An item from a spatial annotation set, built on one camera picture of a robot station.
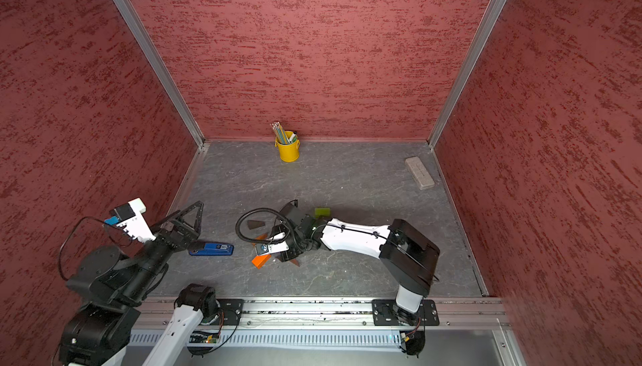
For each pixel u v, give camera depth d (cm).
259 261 82
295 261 83
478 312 76
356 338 71
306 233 64
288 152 109
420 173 107
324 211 95
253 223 95
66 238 61
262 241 68
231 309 74
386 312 74
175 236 48
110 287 39
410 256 43
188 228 49
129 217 46
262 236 88
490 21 80
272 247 68
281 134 106
